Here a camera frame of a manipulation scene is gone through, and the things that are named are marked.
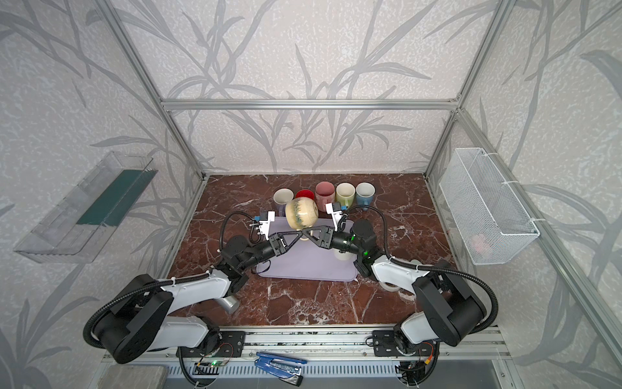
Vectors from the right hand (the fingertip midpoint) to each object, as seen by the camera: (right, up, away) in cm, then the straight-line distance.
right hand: (305, 227), depth 75 cm
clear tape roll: (+29, -22, +9) cm, 38 cm away
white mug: (+14, -14, +17) cm, 26 cm away
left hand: (0, -2, -1) cm, 2 cm away
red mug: (-2, +11, +27) cm, 30 cm away
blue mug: (+23, +10, +27) cm, 37 cm away
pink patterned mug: (+6, +10, +27) cm, 29 cm away
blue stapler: (-5, -40, -7) cm, 40 cm away
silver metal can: (-25, -26, +4) cm, 36 cm away
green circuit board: (-26, -40, -4) cm, 48 cm away
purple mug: (-13, +9, +31) cm, 35 cm away
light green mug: (+15, +10, +28) cm, 33 cm away
